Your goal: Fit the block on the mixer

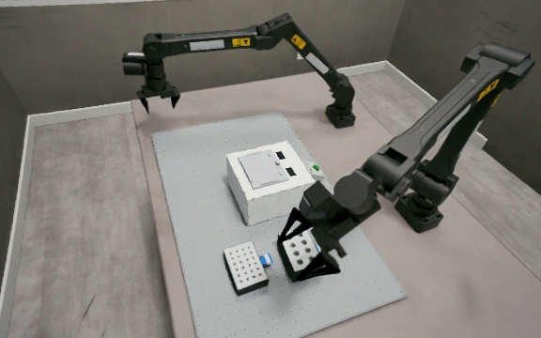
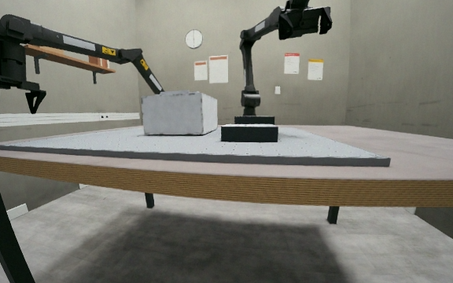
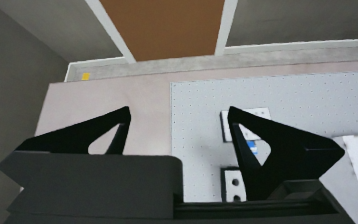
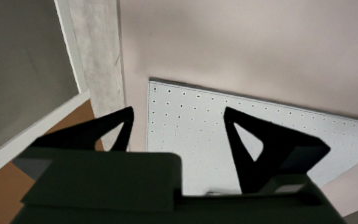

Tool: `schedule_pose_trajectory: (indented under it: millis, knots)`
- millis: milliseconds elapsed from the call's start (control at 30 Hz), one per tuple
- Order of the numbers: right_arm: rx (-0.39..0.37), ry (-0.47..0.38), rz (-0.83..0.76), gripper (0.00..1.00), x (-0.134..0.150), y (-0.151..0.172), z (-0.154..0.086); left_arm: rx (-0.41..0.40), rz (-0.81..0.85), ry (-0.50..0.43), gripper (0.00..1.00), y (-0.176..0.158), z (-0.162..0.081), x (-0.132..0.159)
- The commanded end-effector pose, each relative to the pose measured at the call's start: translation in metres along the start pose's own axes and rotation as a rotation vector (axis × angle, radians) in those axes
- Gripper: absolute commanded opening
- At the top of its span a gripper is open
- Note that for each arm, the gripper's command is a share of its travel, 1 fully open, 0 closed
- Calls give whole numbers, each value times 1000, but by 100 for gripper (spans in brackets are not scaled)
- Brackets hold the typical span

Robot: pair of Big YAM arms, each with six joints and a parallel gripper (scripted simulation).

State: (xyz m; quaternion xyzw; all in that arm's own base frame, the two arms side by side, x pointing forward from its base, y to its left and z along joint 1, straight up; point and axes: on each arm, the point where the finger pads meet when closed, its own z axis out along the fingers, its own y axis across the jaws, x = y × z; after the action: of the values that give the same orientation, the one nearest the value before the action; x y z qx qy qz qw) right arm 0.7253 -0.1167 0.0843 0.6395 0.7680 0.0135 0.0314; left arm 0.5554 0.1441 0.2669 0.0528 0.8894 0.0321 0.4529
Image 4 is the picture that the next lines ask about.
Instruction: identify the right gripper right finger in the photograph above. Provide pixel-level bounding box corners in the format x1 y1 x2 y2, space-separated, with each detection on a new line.
223 106 331 194

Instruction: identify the flat grey base plate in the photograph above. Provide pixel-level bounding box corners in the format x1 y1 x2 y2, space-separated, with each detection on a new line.
146 78 358 195

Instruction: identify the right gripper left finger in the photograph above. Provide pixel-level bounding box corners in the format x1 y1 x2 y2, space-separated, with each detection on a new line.
27 106 135 151

